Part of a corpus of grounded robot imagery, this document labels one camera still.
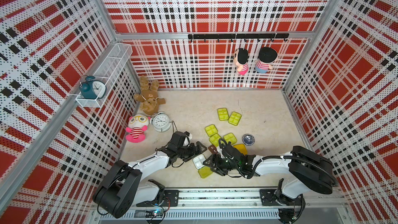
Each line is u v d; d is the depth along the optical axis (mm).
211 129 980
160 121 983
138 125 948
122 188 417
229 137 934
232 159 629
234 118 1020
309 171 436
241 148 906
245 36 884
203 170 816
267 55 926
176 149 691
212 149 884
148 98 1043
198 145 784
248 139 930
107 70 801
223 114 1047
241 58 940
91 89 615
